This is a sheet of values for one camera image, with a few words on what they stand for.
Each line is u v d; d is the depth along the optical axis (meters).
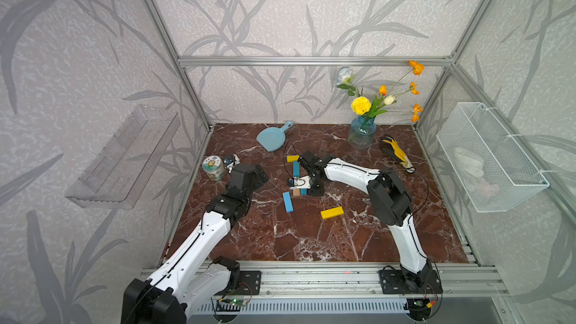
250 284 0.73
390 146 1.07
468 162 0.77
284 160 1.06
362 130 1.04
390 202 0.55
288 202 0.92
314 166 0.73
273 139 1.16
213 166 0.94
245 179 0.58
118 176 0.68
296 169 1.01
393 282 0.74
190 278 0.44
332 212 0.89
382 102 0.93
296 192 0.95
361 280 0.75
